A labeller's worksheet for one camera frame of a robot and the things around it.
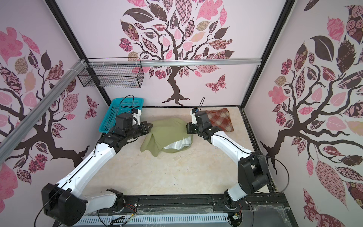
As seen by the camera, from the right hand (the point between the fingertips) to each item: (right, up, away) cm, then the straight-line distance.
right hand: (187, 124), depth 86 cm
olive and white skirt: (-11, -6, -5) cm, 13 cm away
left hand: (-19, -2, -8) cm, 21 cm away
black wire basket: (-51, +36, +9) cm, 63 cm away
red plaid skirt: (+27, +4, +24) cm, 37 cm away
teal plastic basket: (-57, +14, +29) cm, 66 cm away
